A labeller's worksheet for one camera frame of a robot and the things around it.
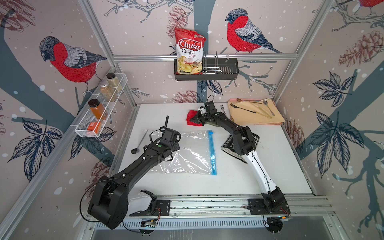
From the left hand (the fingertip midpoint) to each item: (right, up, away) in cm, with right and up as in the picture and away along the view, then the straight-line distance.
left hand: (177, 140), depth 86 cm
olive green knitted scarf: (+23, +9, +2) cm, 25 cm away
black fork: (+44, +22, +32) cm, 59 cm away
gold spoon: (+47, +28, +36) cm, 66 cm away
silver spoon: (+69, +26, +33) cm, 81 cm away
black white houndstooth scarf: (+32, -4, +4) cm, 32 cm away
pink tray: (+44, +29, +38) cm, 65 cm away
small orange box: (-35, +10, -20) cm, 41 cm away
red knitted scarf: (+8, +16, +23) cm, 29 cm away
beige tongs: (+67, +15, +27) cm, 74 cm away
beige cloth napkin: (+62, +18, +29) cm, 71 cm away
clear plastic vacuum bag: (+11, -9, +1) cm, 15 cm away
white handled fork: (+33, +22, +32) cm, 51 cm away
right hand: (+6, +12, +19) cm, 23 cm away
